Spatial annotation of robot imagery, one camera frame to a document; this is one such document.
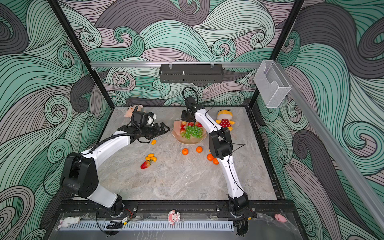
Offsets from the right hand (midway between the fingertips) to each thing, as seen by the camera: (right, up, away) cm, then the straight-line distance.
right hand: (184, 117), depth 103 cm
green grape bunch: (+6, -10, -3) cm, 12 cm away
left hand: (-11, -8, -17) cm, 22 cm away
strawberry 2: (+10, -5, -1) cm, 11 cm away
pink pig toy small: (+47, -49, -34) cm, 75 cm away
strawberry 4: (+4, -5, 0) cm, 6 cm away
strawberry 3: (-1, -4, -3) cm, 5 cm away
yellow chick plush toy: (+29, +1, +3) cm, 29 cm away
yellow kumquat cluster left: (-23, -26, -13) cm, 36 cm away
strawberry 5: (-23, -29, -16) cm, 40 cm away
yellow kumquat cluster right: (-18, -26, -13) cm, 34 cm away
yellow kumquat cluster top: (-21, -24, -11) cm, 34 cm away
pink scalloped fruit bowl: (-6, -10, -3) cm, 12 cm away
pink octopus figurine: (-4, -47, -35) cm, 59 cm away
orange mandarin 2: (+16, -25, -12) cm, 32 cm away
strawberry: (-1, -10, -2) cm, 10 cm away
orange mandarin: (+10, -21, -9) cm, 25 cm away
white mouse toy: (-54, -49, -35) cm, 81 cm away
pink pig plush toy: (-40, +6, +4) cm, 41 cm away
